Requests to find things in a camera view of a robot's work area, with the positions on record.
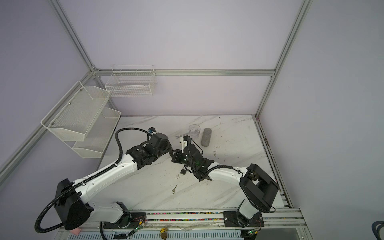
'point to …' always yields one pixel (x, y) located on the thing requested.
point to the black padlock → (183, 171)
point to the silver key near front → (173, 190)
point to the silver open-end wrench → (181, 135)
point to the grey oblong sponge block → (206, 137)
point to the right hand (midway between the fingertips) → (167, 153)
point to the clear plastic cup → (194, 130)
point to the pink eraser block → (76, 231)
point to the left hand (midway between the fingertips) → (168, 144)
